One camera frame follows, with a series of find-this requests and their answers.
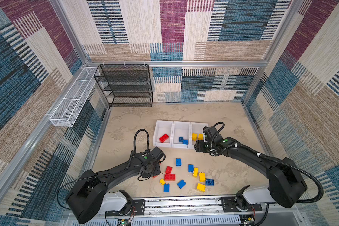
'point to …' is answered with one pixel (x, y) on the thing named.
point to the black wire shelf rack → (125, 85)
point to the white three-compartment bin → (178, 134)
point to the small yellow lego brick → (162, 181)
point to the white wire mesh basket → (67, 112)
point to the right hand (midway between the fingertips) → (199, 149)
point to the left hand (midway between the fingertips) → (156, 170)
